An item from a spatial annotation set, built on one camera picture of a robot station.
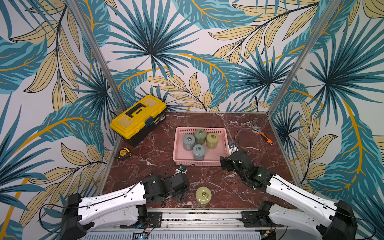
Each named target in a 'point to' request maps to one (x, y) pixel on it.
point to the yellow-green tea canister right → (212, 140)
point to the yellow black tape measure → (124, 153)
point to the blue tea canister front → (199, 151)
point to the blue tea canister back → (188, 142)
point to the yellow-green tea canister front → (203, 196)
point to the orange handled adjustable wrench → (258, 130)
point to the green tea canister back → (200, 135)
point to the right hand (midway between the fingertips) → (229, 154)
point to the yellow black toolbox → (134, 123)
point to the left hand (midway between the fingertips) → (178, 191)
